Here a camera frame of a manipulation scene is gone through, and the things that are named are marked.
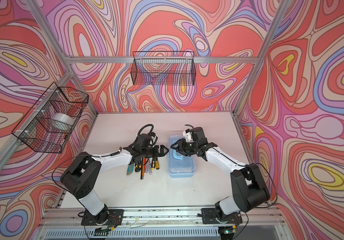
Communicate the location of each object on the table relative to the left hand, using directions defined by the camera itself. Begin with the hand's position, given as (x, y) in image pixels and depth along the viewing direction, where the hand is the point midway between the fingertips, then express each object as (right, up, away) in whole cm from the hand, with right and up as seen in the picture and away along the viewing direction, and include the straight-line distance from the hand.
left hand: (166, 150), depth 90 cm
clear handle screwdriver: (-11, -10, +1) cm, 14 cm away
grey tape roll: (-49, +17, -20) cm, 55 cm away
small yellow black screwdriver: (-8, -8, +1) cm, 12 cm away
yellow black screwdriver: (-6, -9, +1) cm, 11 cm away
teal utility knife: (-22, -11, -1) cm, 25 cm away
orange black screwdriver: (-14, -10, +1) cm, 18 cm away
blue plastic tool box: (+8, -7, -7) cm, 13 cm away
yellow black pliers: (-17, -10, 0) cm, 20 cm away
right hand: (+4, +1, -6) cm, 7 cm away
